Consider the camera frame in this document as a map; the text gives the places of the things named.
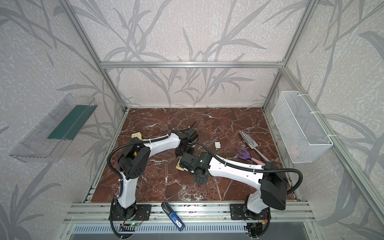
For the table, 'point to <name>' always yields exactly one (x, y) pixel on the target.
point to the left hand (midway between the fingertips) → (189, 151)
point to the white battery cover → (217, 145)
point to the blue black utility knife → (173, 216)
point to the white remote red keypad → (179, 167)
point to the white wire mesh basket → (303, 135)
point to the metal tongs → (251, 143)
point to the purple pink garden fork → (245, 155)
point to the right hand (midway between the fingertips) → (202, 168)
